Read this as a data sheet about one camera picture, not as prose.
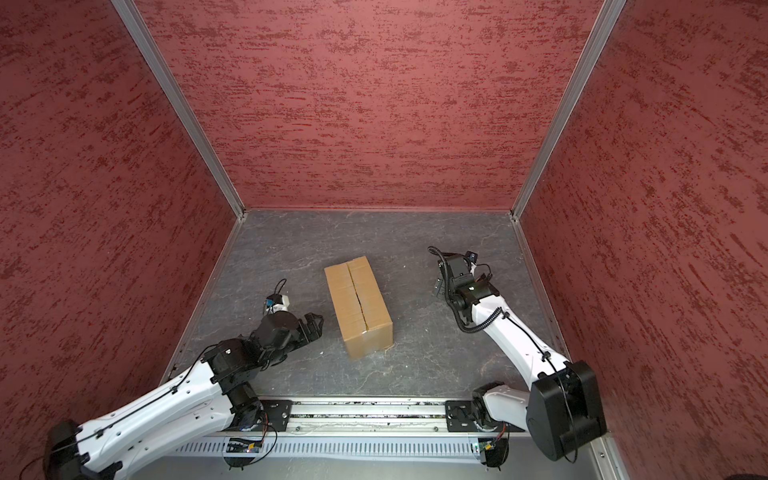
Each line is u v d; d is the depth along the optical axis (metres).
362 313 0.76
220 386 0.52
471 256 0.75
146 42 0.76
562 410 0.40
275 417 0.74
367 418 0.76
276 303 0.70
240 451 0.72
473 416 0.73
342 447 0.77
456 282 0.64
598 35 0.74
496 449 0.71
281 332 0.59
